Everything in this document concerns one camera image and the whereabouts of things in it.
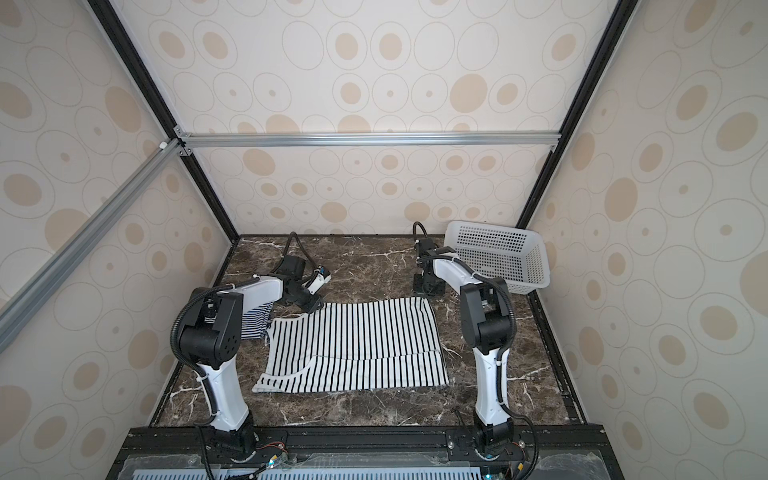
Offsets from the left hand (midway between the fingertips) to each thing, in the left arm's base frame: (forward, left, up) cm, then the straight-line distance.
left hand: (324, 297), depth 100 cm
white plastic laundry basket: (+19, -71, -1) cm, 74 cm away
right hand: (+2, -38, 0) cm, 38 cm away
